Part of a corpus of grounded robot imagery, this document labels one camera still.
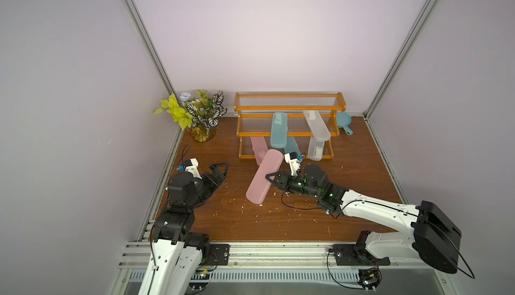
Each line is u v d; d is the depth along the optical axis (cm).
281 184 66
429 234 40
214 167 63
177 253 46
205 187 61
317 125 95
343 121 119
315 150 100
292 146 104
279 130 93
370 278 70
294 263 73
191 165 65
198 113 88
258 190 75
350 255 71
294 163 71
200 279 72
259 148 99
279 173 69
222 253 74
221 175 62
